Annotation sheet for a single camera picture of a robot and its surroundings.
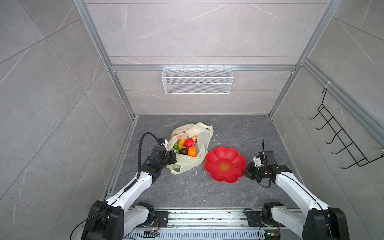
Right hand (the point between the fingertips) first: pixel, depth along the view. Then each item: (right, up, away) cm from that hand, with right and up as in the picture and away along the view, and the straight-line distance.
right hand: (241, 170), depth 85 cm
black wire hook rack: (+39, +12, -27) cm, 49 cm away
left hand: (-39, +12, 0) cm, 41 cm away
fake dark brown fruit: (-34, +10, +8) cm, 37 cm away
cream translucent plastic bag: (-31, +15, +13) cm, 37 cm away
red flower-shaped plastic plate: (-8, +2, +6) cm, 10 cm away
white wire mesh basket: (-27, +57, +16) cm, 65 cm away
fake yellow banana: (-37, +14, +13) cm, 41 cm away
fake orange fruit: (-29, +10, +8) cm, 32 cm away
